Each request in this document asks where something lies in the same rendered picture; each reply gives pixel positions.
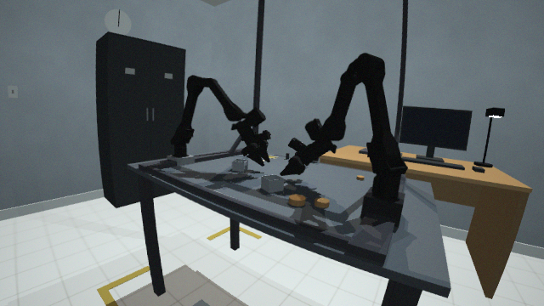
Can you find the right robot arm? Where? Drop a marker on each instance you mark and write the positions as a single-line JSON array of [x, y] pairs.
[[231, 110]]

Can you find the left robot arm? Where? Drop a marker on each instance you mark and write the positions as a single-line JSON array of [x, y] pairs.
[[383, 149]]

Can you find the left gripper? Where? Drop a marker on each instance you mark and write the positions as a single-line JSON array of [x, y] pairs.
[[295, 166]]

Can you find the grey-blue flat round disc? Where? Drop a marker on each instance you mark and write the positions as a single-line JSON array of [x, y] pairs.
[[309, 186]]

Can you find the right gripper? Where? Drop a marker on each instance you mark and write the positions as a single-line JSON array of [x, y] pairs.
[[259, 153]]

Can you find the white open-top square box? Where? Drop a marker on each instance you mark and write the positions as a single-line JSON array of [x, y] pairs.
[[240, 167]]

